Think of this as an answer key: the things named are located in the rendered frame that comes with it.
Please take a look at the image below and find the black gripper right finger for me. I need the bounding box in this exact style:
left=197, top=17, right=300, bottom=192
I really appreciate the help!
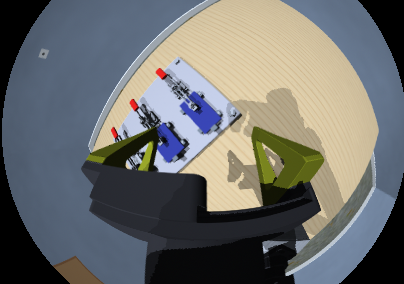
left=251, top=126, right=324, bottom=206

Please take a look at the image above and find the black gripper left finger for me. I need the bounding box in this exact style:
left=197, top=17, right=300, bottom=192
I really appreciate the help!
left=86, top=127, right=159, bottom=171

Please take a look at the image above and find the blue rectangular block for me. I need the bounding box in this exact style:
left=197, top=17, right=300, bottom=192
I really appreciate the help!
left=180, top=91, right=222, bottom=134
left=157, top=122, right=186, bottom=163

